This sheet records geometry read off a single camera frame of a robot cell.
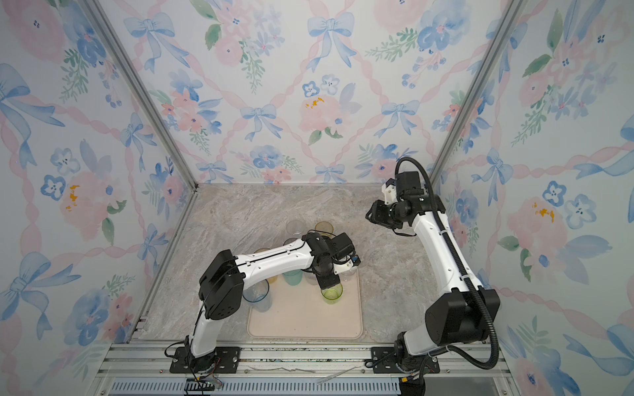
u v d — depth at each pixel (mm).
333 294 861
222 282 533
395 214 652
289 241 928
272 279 551
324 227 978
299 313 833
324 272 720
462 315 417
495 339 370
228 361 737
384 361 727
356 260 763
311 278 818
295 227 1005
